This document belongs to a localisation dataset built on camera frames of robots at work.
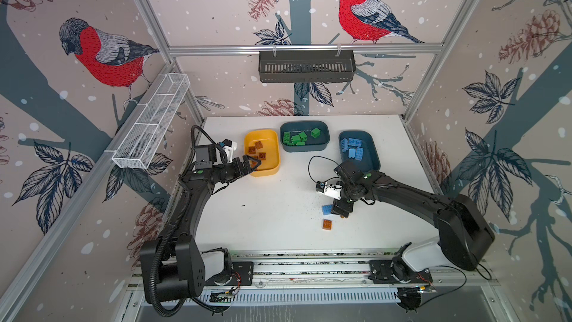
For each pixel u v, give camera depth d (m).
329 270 0.76
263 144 1.10
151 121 0.79
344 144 1.07
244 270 0.74
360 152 1.04
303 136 1.11
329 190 0.76
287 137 1.10
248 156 0.74
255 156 1.04
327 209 0.87
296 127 1.14
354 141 1.09
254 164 0.76
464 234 0.43
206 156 0.65
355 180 0.67
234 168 0.73
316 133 1.12
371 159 1.03
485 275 0.39
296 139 1.10
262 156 1.03
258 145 1.09
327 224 0.83
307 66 1.04
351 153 1.04
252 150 1.06
